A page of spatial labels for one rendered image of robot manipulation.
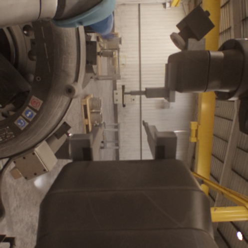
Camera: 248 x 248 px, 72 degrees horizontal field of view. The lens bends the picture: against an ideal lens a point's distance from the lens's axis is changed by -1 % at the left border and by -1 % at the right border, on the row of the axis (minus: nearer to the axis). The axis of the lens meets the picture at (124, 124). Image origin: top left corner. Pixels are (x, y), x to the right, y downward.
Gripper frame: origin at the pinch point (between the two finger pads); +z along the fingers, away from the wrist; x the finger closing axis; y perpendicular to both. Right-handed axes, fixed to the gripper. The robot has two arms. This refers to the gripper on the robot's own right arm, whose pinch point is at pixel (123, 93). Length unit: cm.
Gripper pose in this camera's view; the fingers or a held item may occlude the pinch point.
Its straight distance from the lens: 23.2
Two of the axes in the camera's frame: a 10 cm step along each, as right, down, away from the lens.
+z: -10.0, 0.3, 0.1
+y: -0.3, -9.5, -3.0
